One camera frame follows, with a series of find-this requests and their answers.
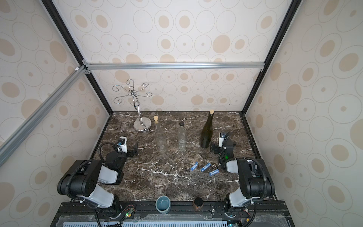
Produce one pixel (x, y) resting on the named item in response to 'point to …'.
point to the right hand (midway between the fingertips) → (225, 142)
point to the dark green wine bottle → (206, 132)
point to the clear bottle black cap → (182, 137)
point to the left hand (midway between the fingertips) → (133, 139)
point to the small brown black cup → (198, 203)
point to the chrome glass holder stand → (141, 124)
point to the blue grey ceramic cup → (163, 204)
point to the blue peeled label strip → (214, 172)
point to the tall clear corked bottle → (160, 138)
